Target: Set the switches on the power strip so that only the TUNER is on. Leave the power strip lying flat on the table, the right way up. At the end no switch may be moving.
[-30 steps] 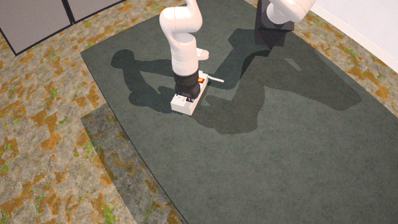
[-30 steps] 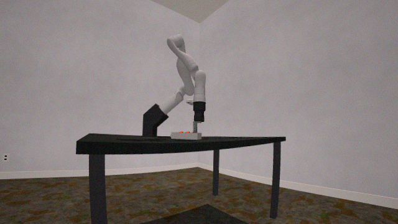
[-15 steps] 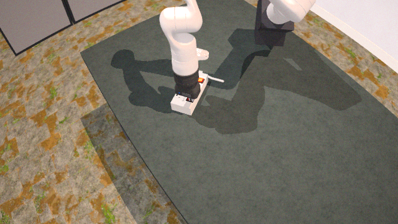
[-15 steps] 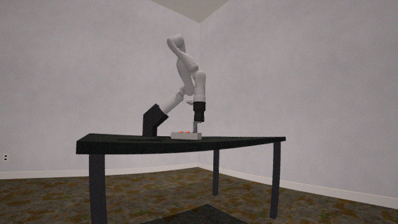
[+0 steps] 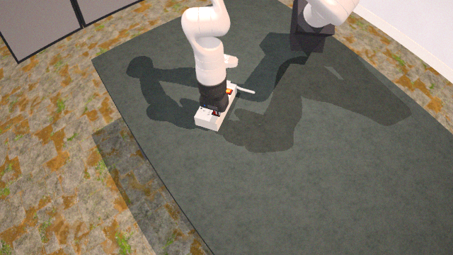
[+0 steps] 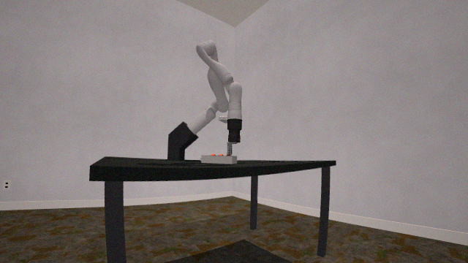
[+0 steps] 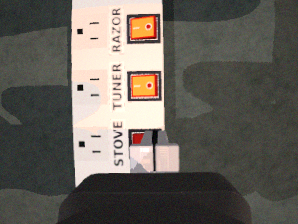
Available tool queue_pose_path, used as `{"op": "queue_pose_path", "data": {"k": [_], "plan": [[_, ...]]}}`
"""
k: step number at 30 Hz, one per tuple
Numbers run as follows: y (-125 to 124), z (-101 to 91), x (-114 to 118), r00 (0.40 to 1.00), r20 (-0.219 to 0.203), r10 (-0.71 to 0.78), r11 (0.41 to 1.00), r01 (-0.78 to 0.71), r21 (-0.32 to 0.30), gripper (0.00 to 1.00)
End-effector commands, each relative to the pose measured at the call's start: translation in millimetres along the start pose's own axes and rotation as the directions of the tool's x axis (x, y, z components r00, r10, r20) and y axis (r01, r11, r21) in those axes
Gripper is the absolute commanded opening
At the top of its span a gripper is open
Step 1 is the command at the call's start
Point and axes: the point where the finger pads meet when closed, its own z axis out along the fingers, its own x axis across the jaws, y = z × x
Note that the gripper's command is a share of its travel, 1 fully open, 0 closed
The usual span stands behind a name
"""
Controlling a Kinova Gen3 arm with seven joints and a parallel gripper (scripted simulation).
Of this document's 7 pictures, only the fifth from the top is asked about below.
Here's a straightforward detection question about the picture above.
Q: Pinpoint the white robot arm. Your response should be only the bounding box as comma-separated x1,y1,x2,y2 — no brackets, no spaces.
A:
181,0,360,70

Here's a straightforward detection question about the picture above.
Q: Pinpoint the white power strip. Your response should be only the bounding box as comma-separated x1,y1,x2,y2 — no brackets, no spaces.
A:
194,81,255,131

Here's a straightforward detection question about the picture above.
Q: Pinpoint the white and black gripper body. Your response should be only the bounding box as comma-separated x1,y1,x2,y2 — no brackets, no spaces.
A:
195,54,238,113

